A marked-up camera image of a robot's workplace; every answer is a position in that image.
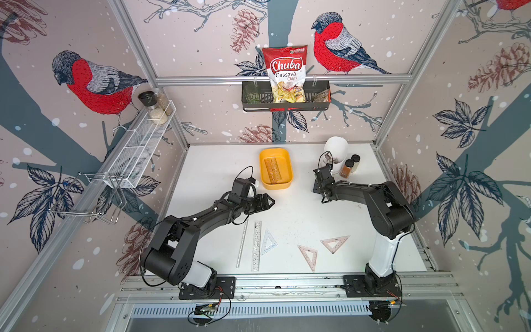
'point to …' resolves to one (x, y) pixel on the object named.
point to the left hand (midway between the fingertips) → (272, 200)
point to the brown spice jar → (346, 171)
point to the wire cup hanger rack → (95, 196)
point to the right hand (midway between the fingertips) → (319, 185)
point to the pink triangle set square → (310, 255)
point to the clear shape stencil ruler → (256, 246)
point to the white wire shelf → (137, 151)
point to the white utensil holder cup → (338, 147)
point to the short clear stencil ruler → (276, 170)
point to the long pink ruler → (270, 170)
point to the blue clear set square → (265, 249)
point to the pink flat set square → (340, 240)
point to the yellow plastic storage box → (283, 160)
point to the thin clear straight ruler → (245, 229)
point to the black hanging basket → (256, 96)
